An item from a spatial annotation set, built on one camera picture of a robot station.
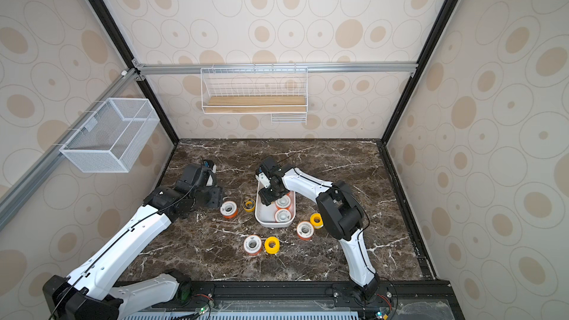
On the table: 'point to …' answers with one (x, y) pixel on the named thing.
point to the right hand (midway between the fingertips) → (265, 201)
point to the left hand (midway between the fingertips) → (220, 190)
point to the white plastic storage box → (264, 214)
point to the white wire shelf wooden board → (255, 91)
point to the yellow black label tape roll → (249, 205)
